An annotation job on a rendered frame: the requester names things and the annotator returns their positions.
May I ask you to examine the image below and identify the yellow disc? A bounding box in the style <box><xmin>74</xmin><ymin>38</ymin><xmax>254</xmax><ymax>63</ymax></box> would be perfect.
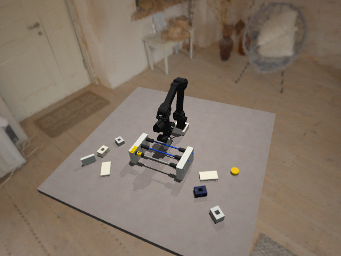
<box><xmin>231</xmin><ymin>167</ymin><xmax>239</xmax><ymax>175</ymax></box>

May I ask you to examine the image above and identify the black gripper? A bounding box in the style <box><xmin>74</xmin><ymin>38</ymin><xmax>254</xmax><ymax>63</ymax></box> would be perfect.
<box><xmin>157</xmin><ymin>122</ymin><xmax>175</xmax><ymax>143</ymax></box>

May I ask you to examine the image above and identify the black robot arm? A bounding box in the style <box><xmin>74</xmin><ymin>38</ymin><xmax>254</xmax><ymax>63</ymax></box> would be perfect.
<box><xmin>153</xmin><ymin>77</ymin><xmax>188</xmax><ymax>133</ymax></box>

